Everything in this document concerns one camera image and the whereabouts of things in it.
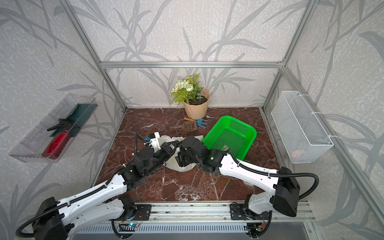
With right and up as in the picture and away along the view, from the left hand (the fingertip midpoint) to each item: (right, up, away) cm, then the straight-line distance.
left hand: (180, 143), depth 72 cm
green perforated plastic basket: (+30, +1, +33) cm, 45 cm away
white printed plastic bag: (-4, -10, 0) cm, 11 cm away
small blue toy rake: (+9, +9, +40) cm, 42 cm away
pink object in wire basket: (+56, -5, 0) cm, 56 cm away
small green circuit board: (-23, -39, -1) cm, 45 cm away
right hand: (-5, -2, -2) cm, 6 cm away
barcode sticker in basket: (+26, -7, +25) cm, 37 cm away
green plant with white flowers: (+1, +30, +20) cm, 36 cm away
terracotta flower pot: (+7, +17, +33) cm, 38 cm away
